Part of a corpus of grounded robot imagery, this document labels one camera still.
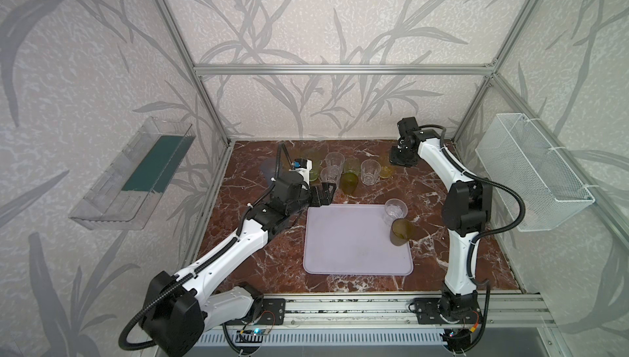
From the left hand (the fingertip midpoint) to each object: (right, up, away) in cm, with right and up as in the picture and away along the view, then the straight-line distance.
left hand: (328, 180), depth 78 cm
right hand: (+27, +9, +21) cm, 35 cm away
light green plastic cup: (-7, +9, +36) cm, 38 cm away
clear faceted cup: (+25, -12, +14) cm, 31 cm away
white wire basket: (+54, +7, -9) cm, 55 cm away
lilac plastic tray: (+9, -23, +12) cm, 27 cm away
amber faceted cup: (+25, +3, +28) cm, 37 cm away
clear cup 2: (+18, +2, +27) cm, 33 cm away
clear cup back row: (+3, +7, +31) cm, 32 cm away
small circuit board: (-22, -46, -6) cm, 51 cm away
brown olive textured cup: (+27, -20, +11) cm, 35 cm away
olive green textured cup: (+8, -3, +24) cm, 26 cm away
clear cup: (+1, 0, +26) cm, 26 cm away
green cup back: (+10, +4, +31) cm, 33 cm away
